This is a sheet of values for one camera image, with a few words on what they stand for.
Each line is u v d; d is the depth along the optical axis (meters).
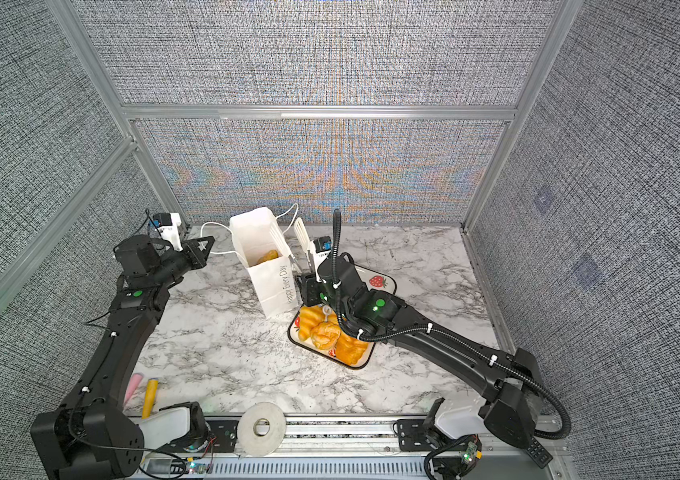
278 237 0.70
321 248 0.61
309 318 0.90
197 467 0.70
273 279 0.82
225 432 0.74
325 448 0.73
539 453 0.70
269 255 1.03
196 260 0.67
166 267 0.64
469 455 0.69
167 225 0.66
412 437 0.73
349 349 0.84
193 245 0.66
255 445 0.72
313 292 0.62
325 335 0.86
